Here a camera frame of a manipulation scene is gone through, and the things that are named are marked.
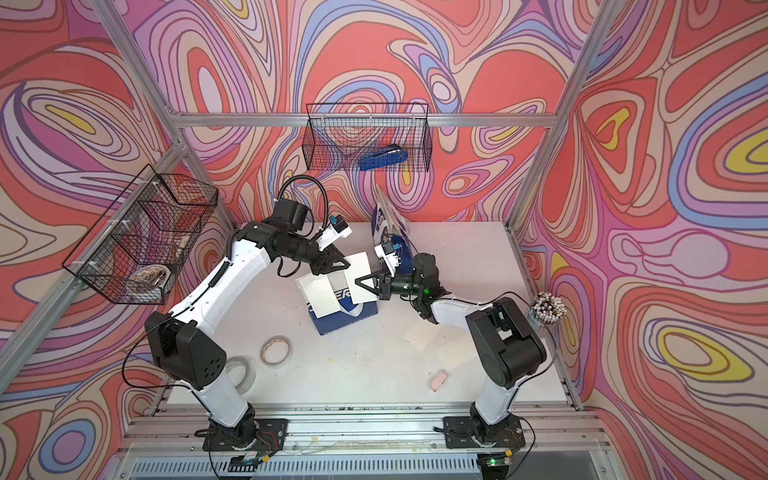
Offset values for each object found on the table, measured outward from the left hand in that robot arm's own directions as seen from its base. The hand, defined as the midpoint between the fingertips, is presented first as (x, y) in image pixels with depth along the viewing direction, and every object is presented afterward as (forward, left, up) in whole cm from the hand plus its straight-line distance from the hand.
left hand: (347, 261), depth 78 cm
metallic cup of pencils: (-11, -52, -6) cm, 53 cm away
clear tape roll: (-23, +27, -23) cm, 42 cm away
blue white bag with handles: (-7, -2, -9) cm, 11 cm away
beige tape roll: (-15, +22, -24) cm, 36 cm away
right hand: (-5, -3, -6) cm, 8 cm away
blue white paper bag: (+14, -11, -1) cm, 18 cm away
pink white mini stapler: (-24, -25, -23) cm, 41 cm away
